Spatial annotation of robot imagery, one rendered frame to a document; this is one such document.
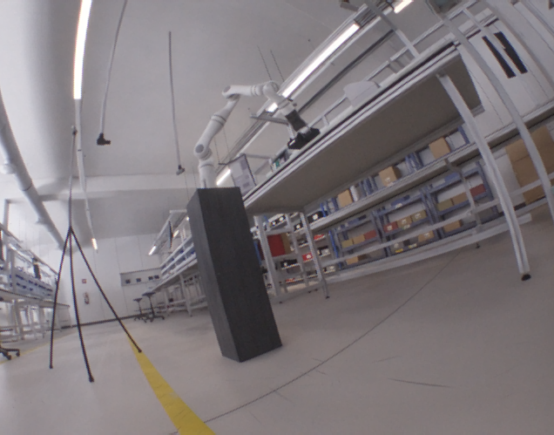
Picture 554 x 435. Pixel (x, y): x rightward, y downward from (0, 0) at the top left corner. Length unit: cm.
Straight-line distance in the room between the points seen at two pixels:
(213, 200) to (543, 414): 136
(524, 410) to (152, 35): 436
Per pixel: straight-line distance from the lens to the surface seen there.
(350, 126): 131
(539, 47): 40
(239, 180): 336
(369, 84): 132
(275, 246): 367
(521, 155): 437
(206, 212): 125
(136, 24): 401
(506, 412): 52
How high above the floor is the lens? 34
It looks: 13 degrees up
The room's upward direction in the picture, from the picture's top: 16 degrees counter-clockwise
